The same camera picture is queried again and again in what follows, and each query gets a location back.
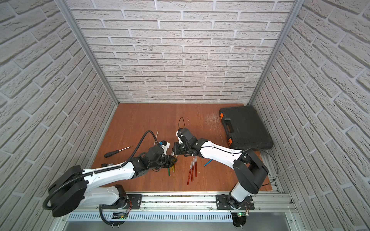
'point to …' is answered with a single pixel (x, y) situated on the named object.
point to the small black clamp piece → (103, 165)
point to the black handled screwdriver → (109, 154)
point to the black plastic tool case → (243, 128)
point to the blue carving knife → (208, 162)
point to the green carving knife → (168, 171)
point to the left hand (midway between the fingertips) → (178, 159)
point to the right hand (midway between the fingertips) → (174, 149)
